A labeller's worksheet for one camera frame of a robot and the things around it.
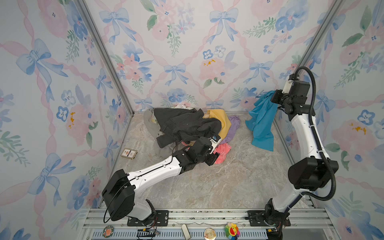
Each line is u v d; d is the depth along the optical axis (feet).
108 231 2.31
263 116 2.96
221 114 3.39
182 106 3.79
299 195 1.72
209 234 2.29
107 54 2.83
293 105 1.91
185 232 2.23
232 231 2.28
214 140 2.17
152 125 3.61
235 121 3.69
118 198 1.35
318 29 2.54
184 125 3.06
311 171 1.52
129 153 3.12
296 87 1.96
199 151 1.92
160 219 2.43
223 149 3.13
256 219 2.40
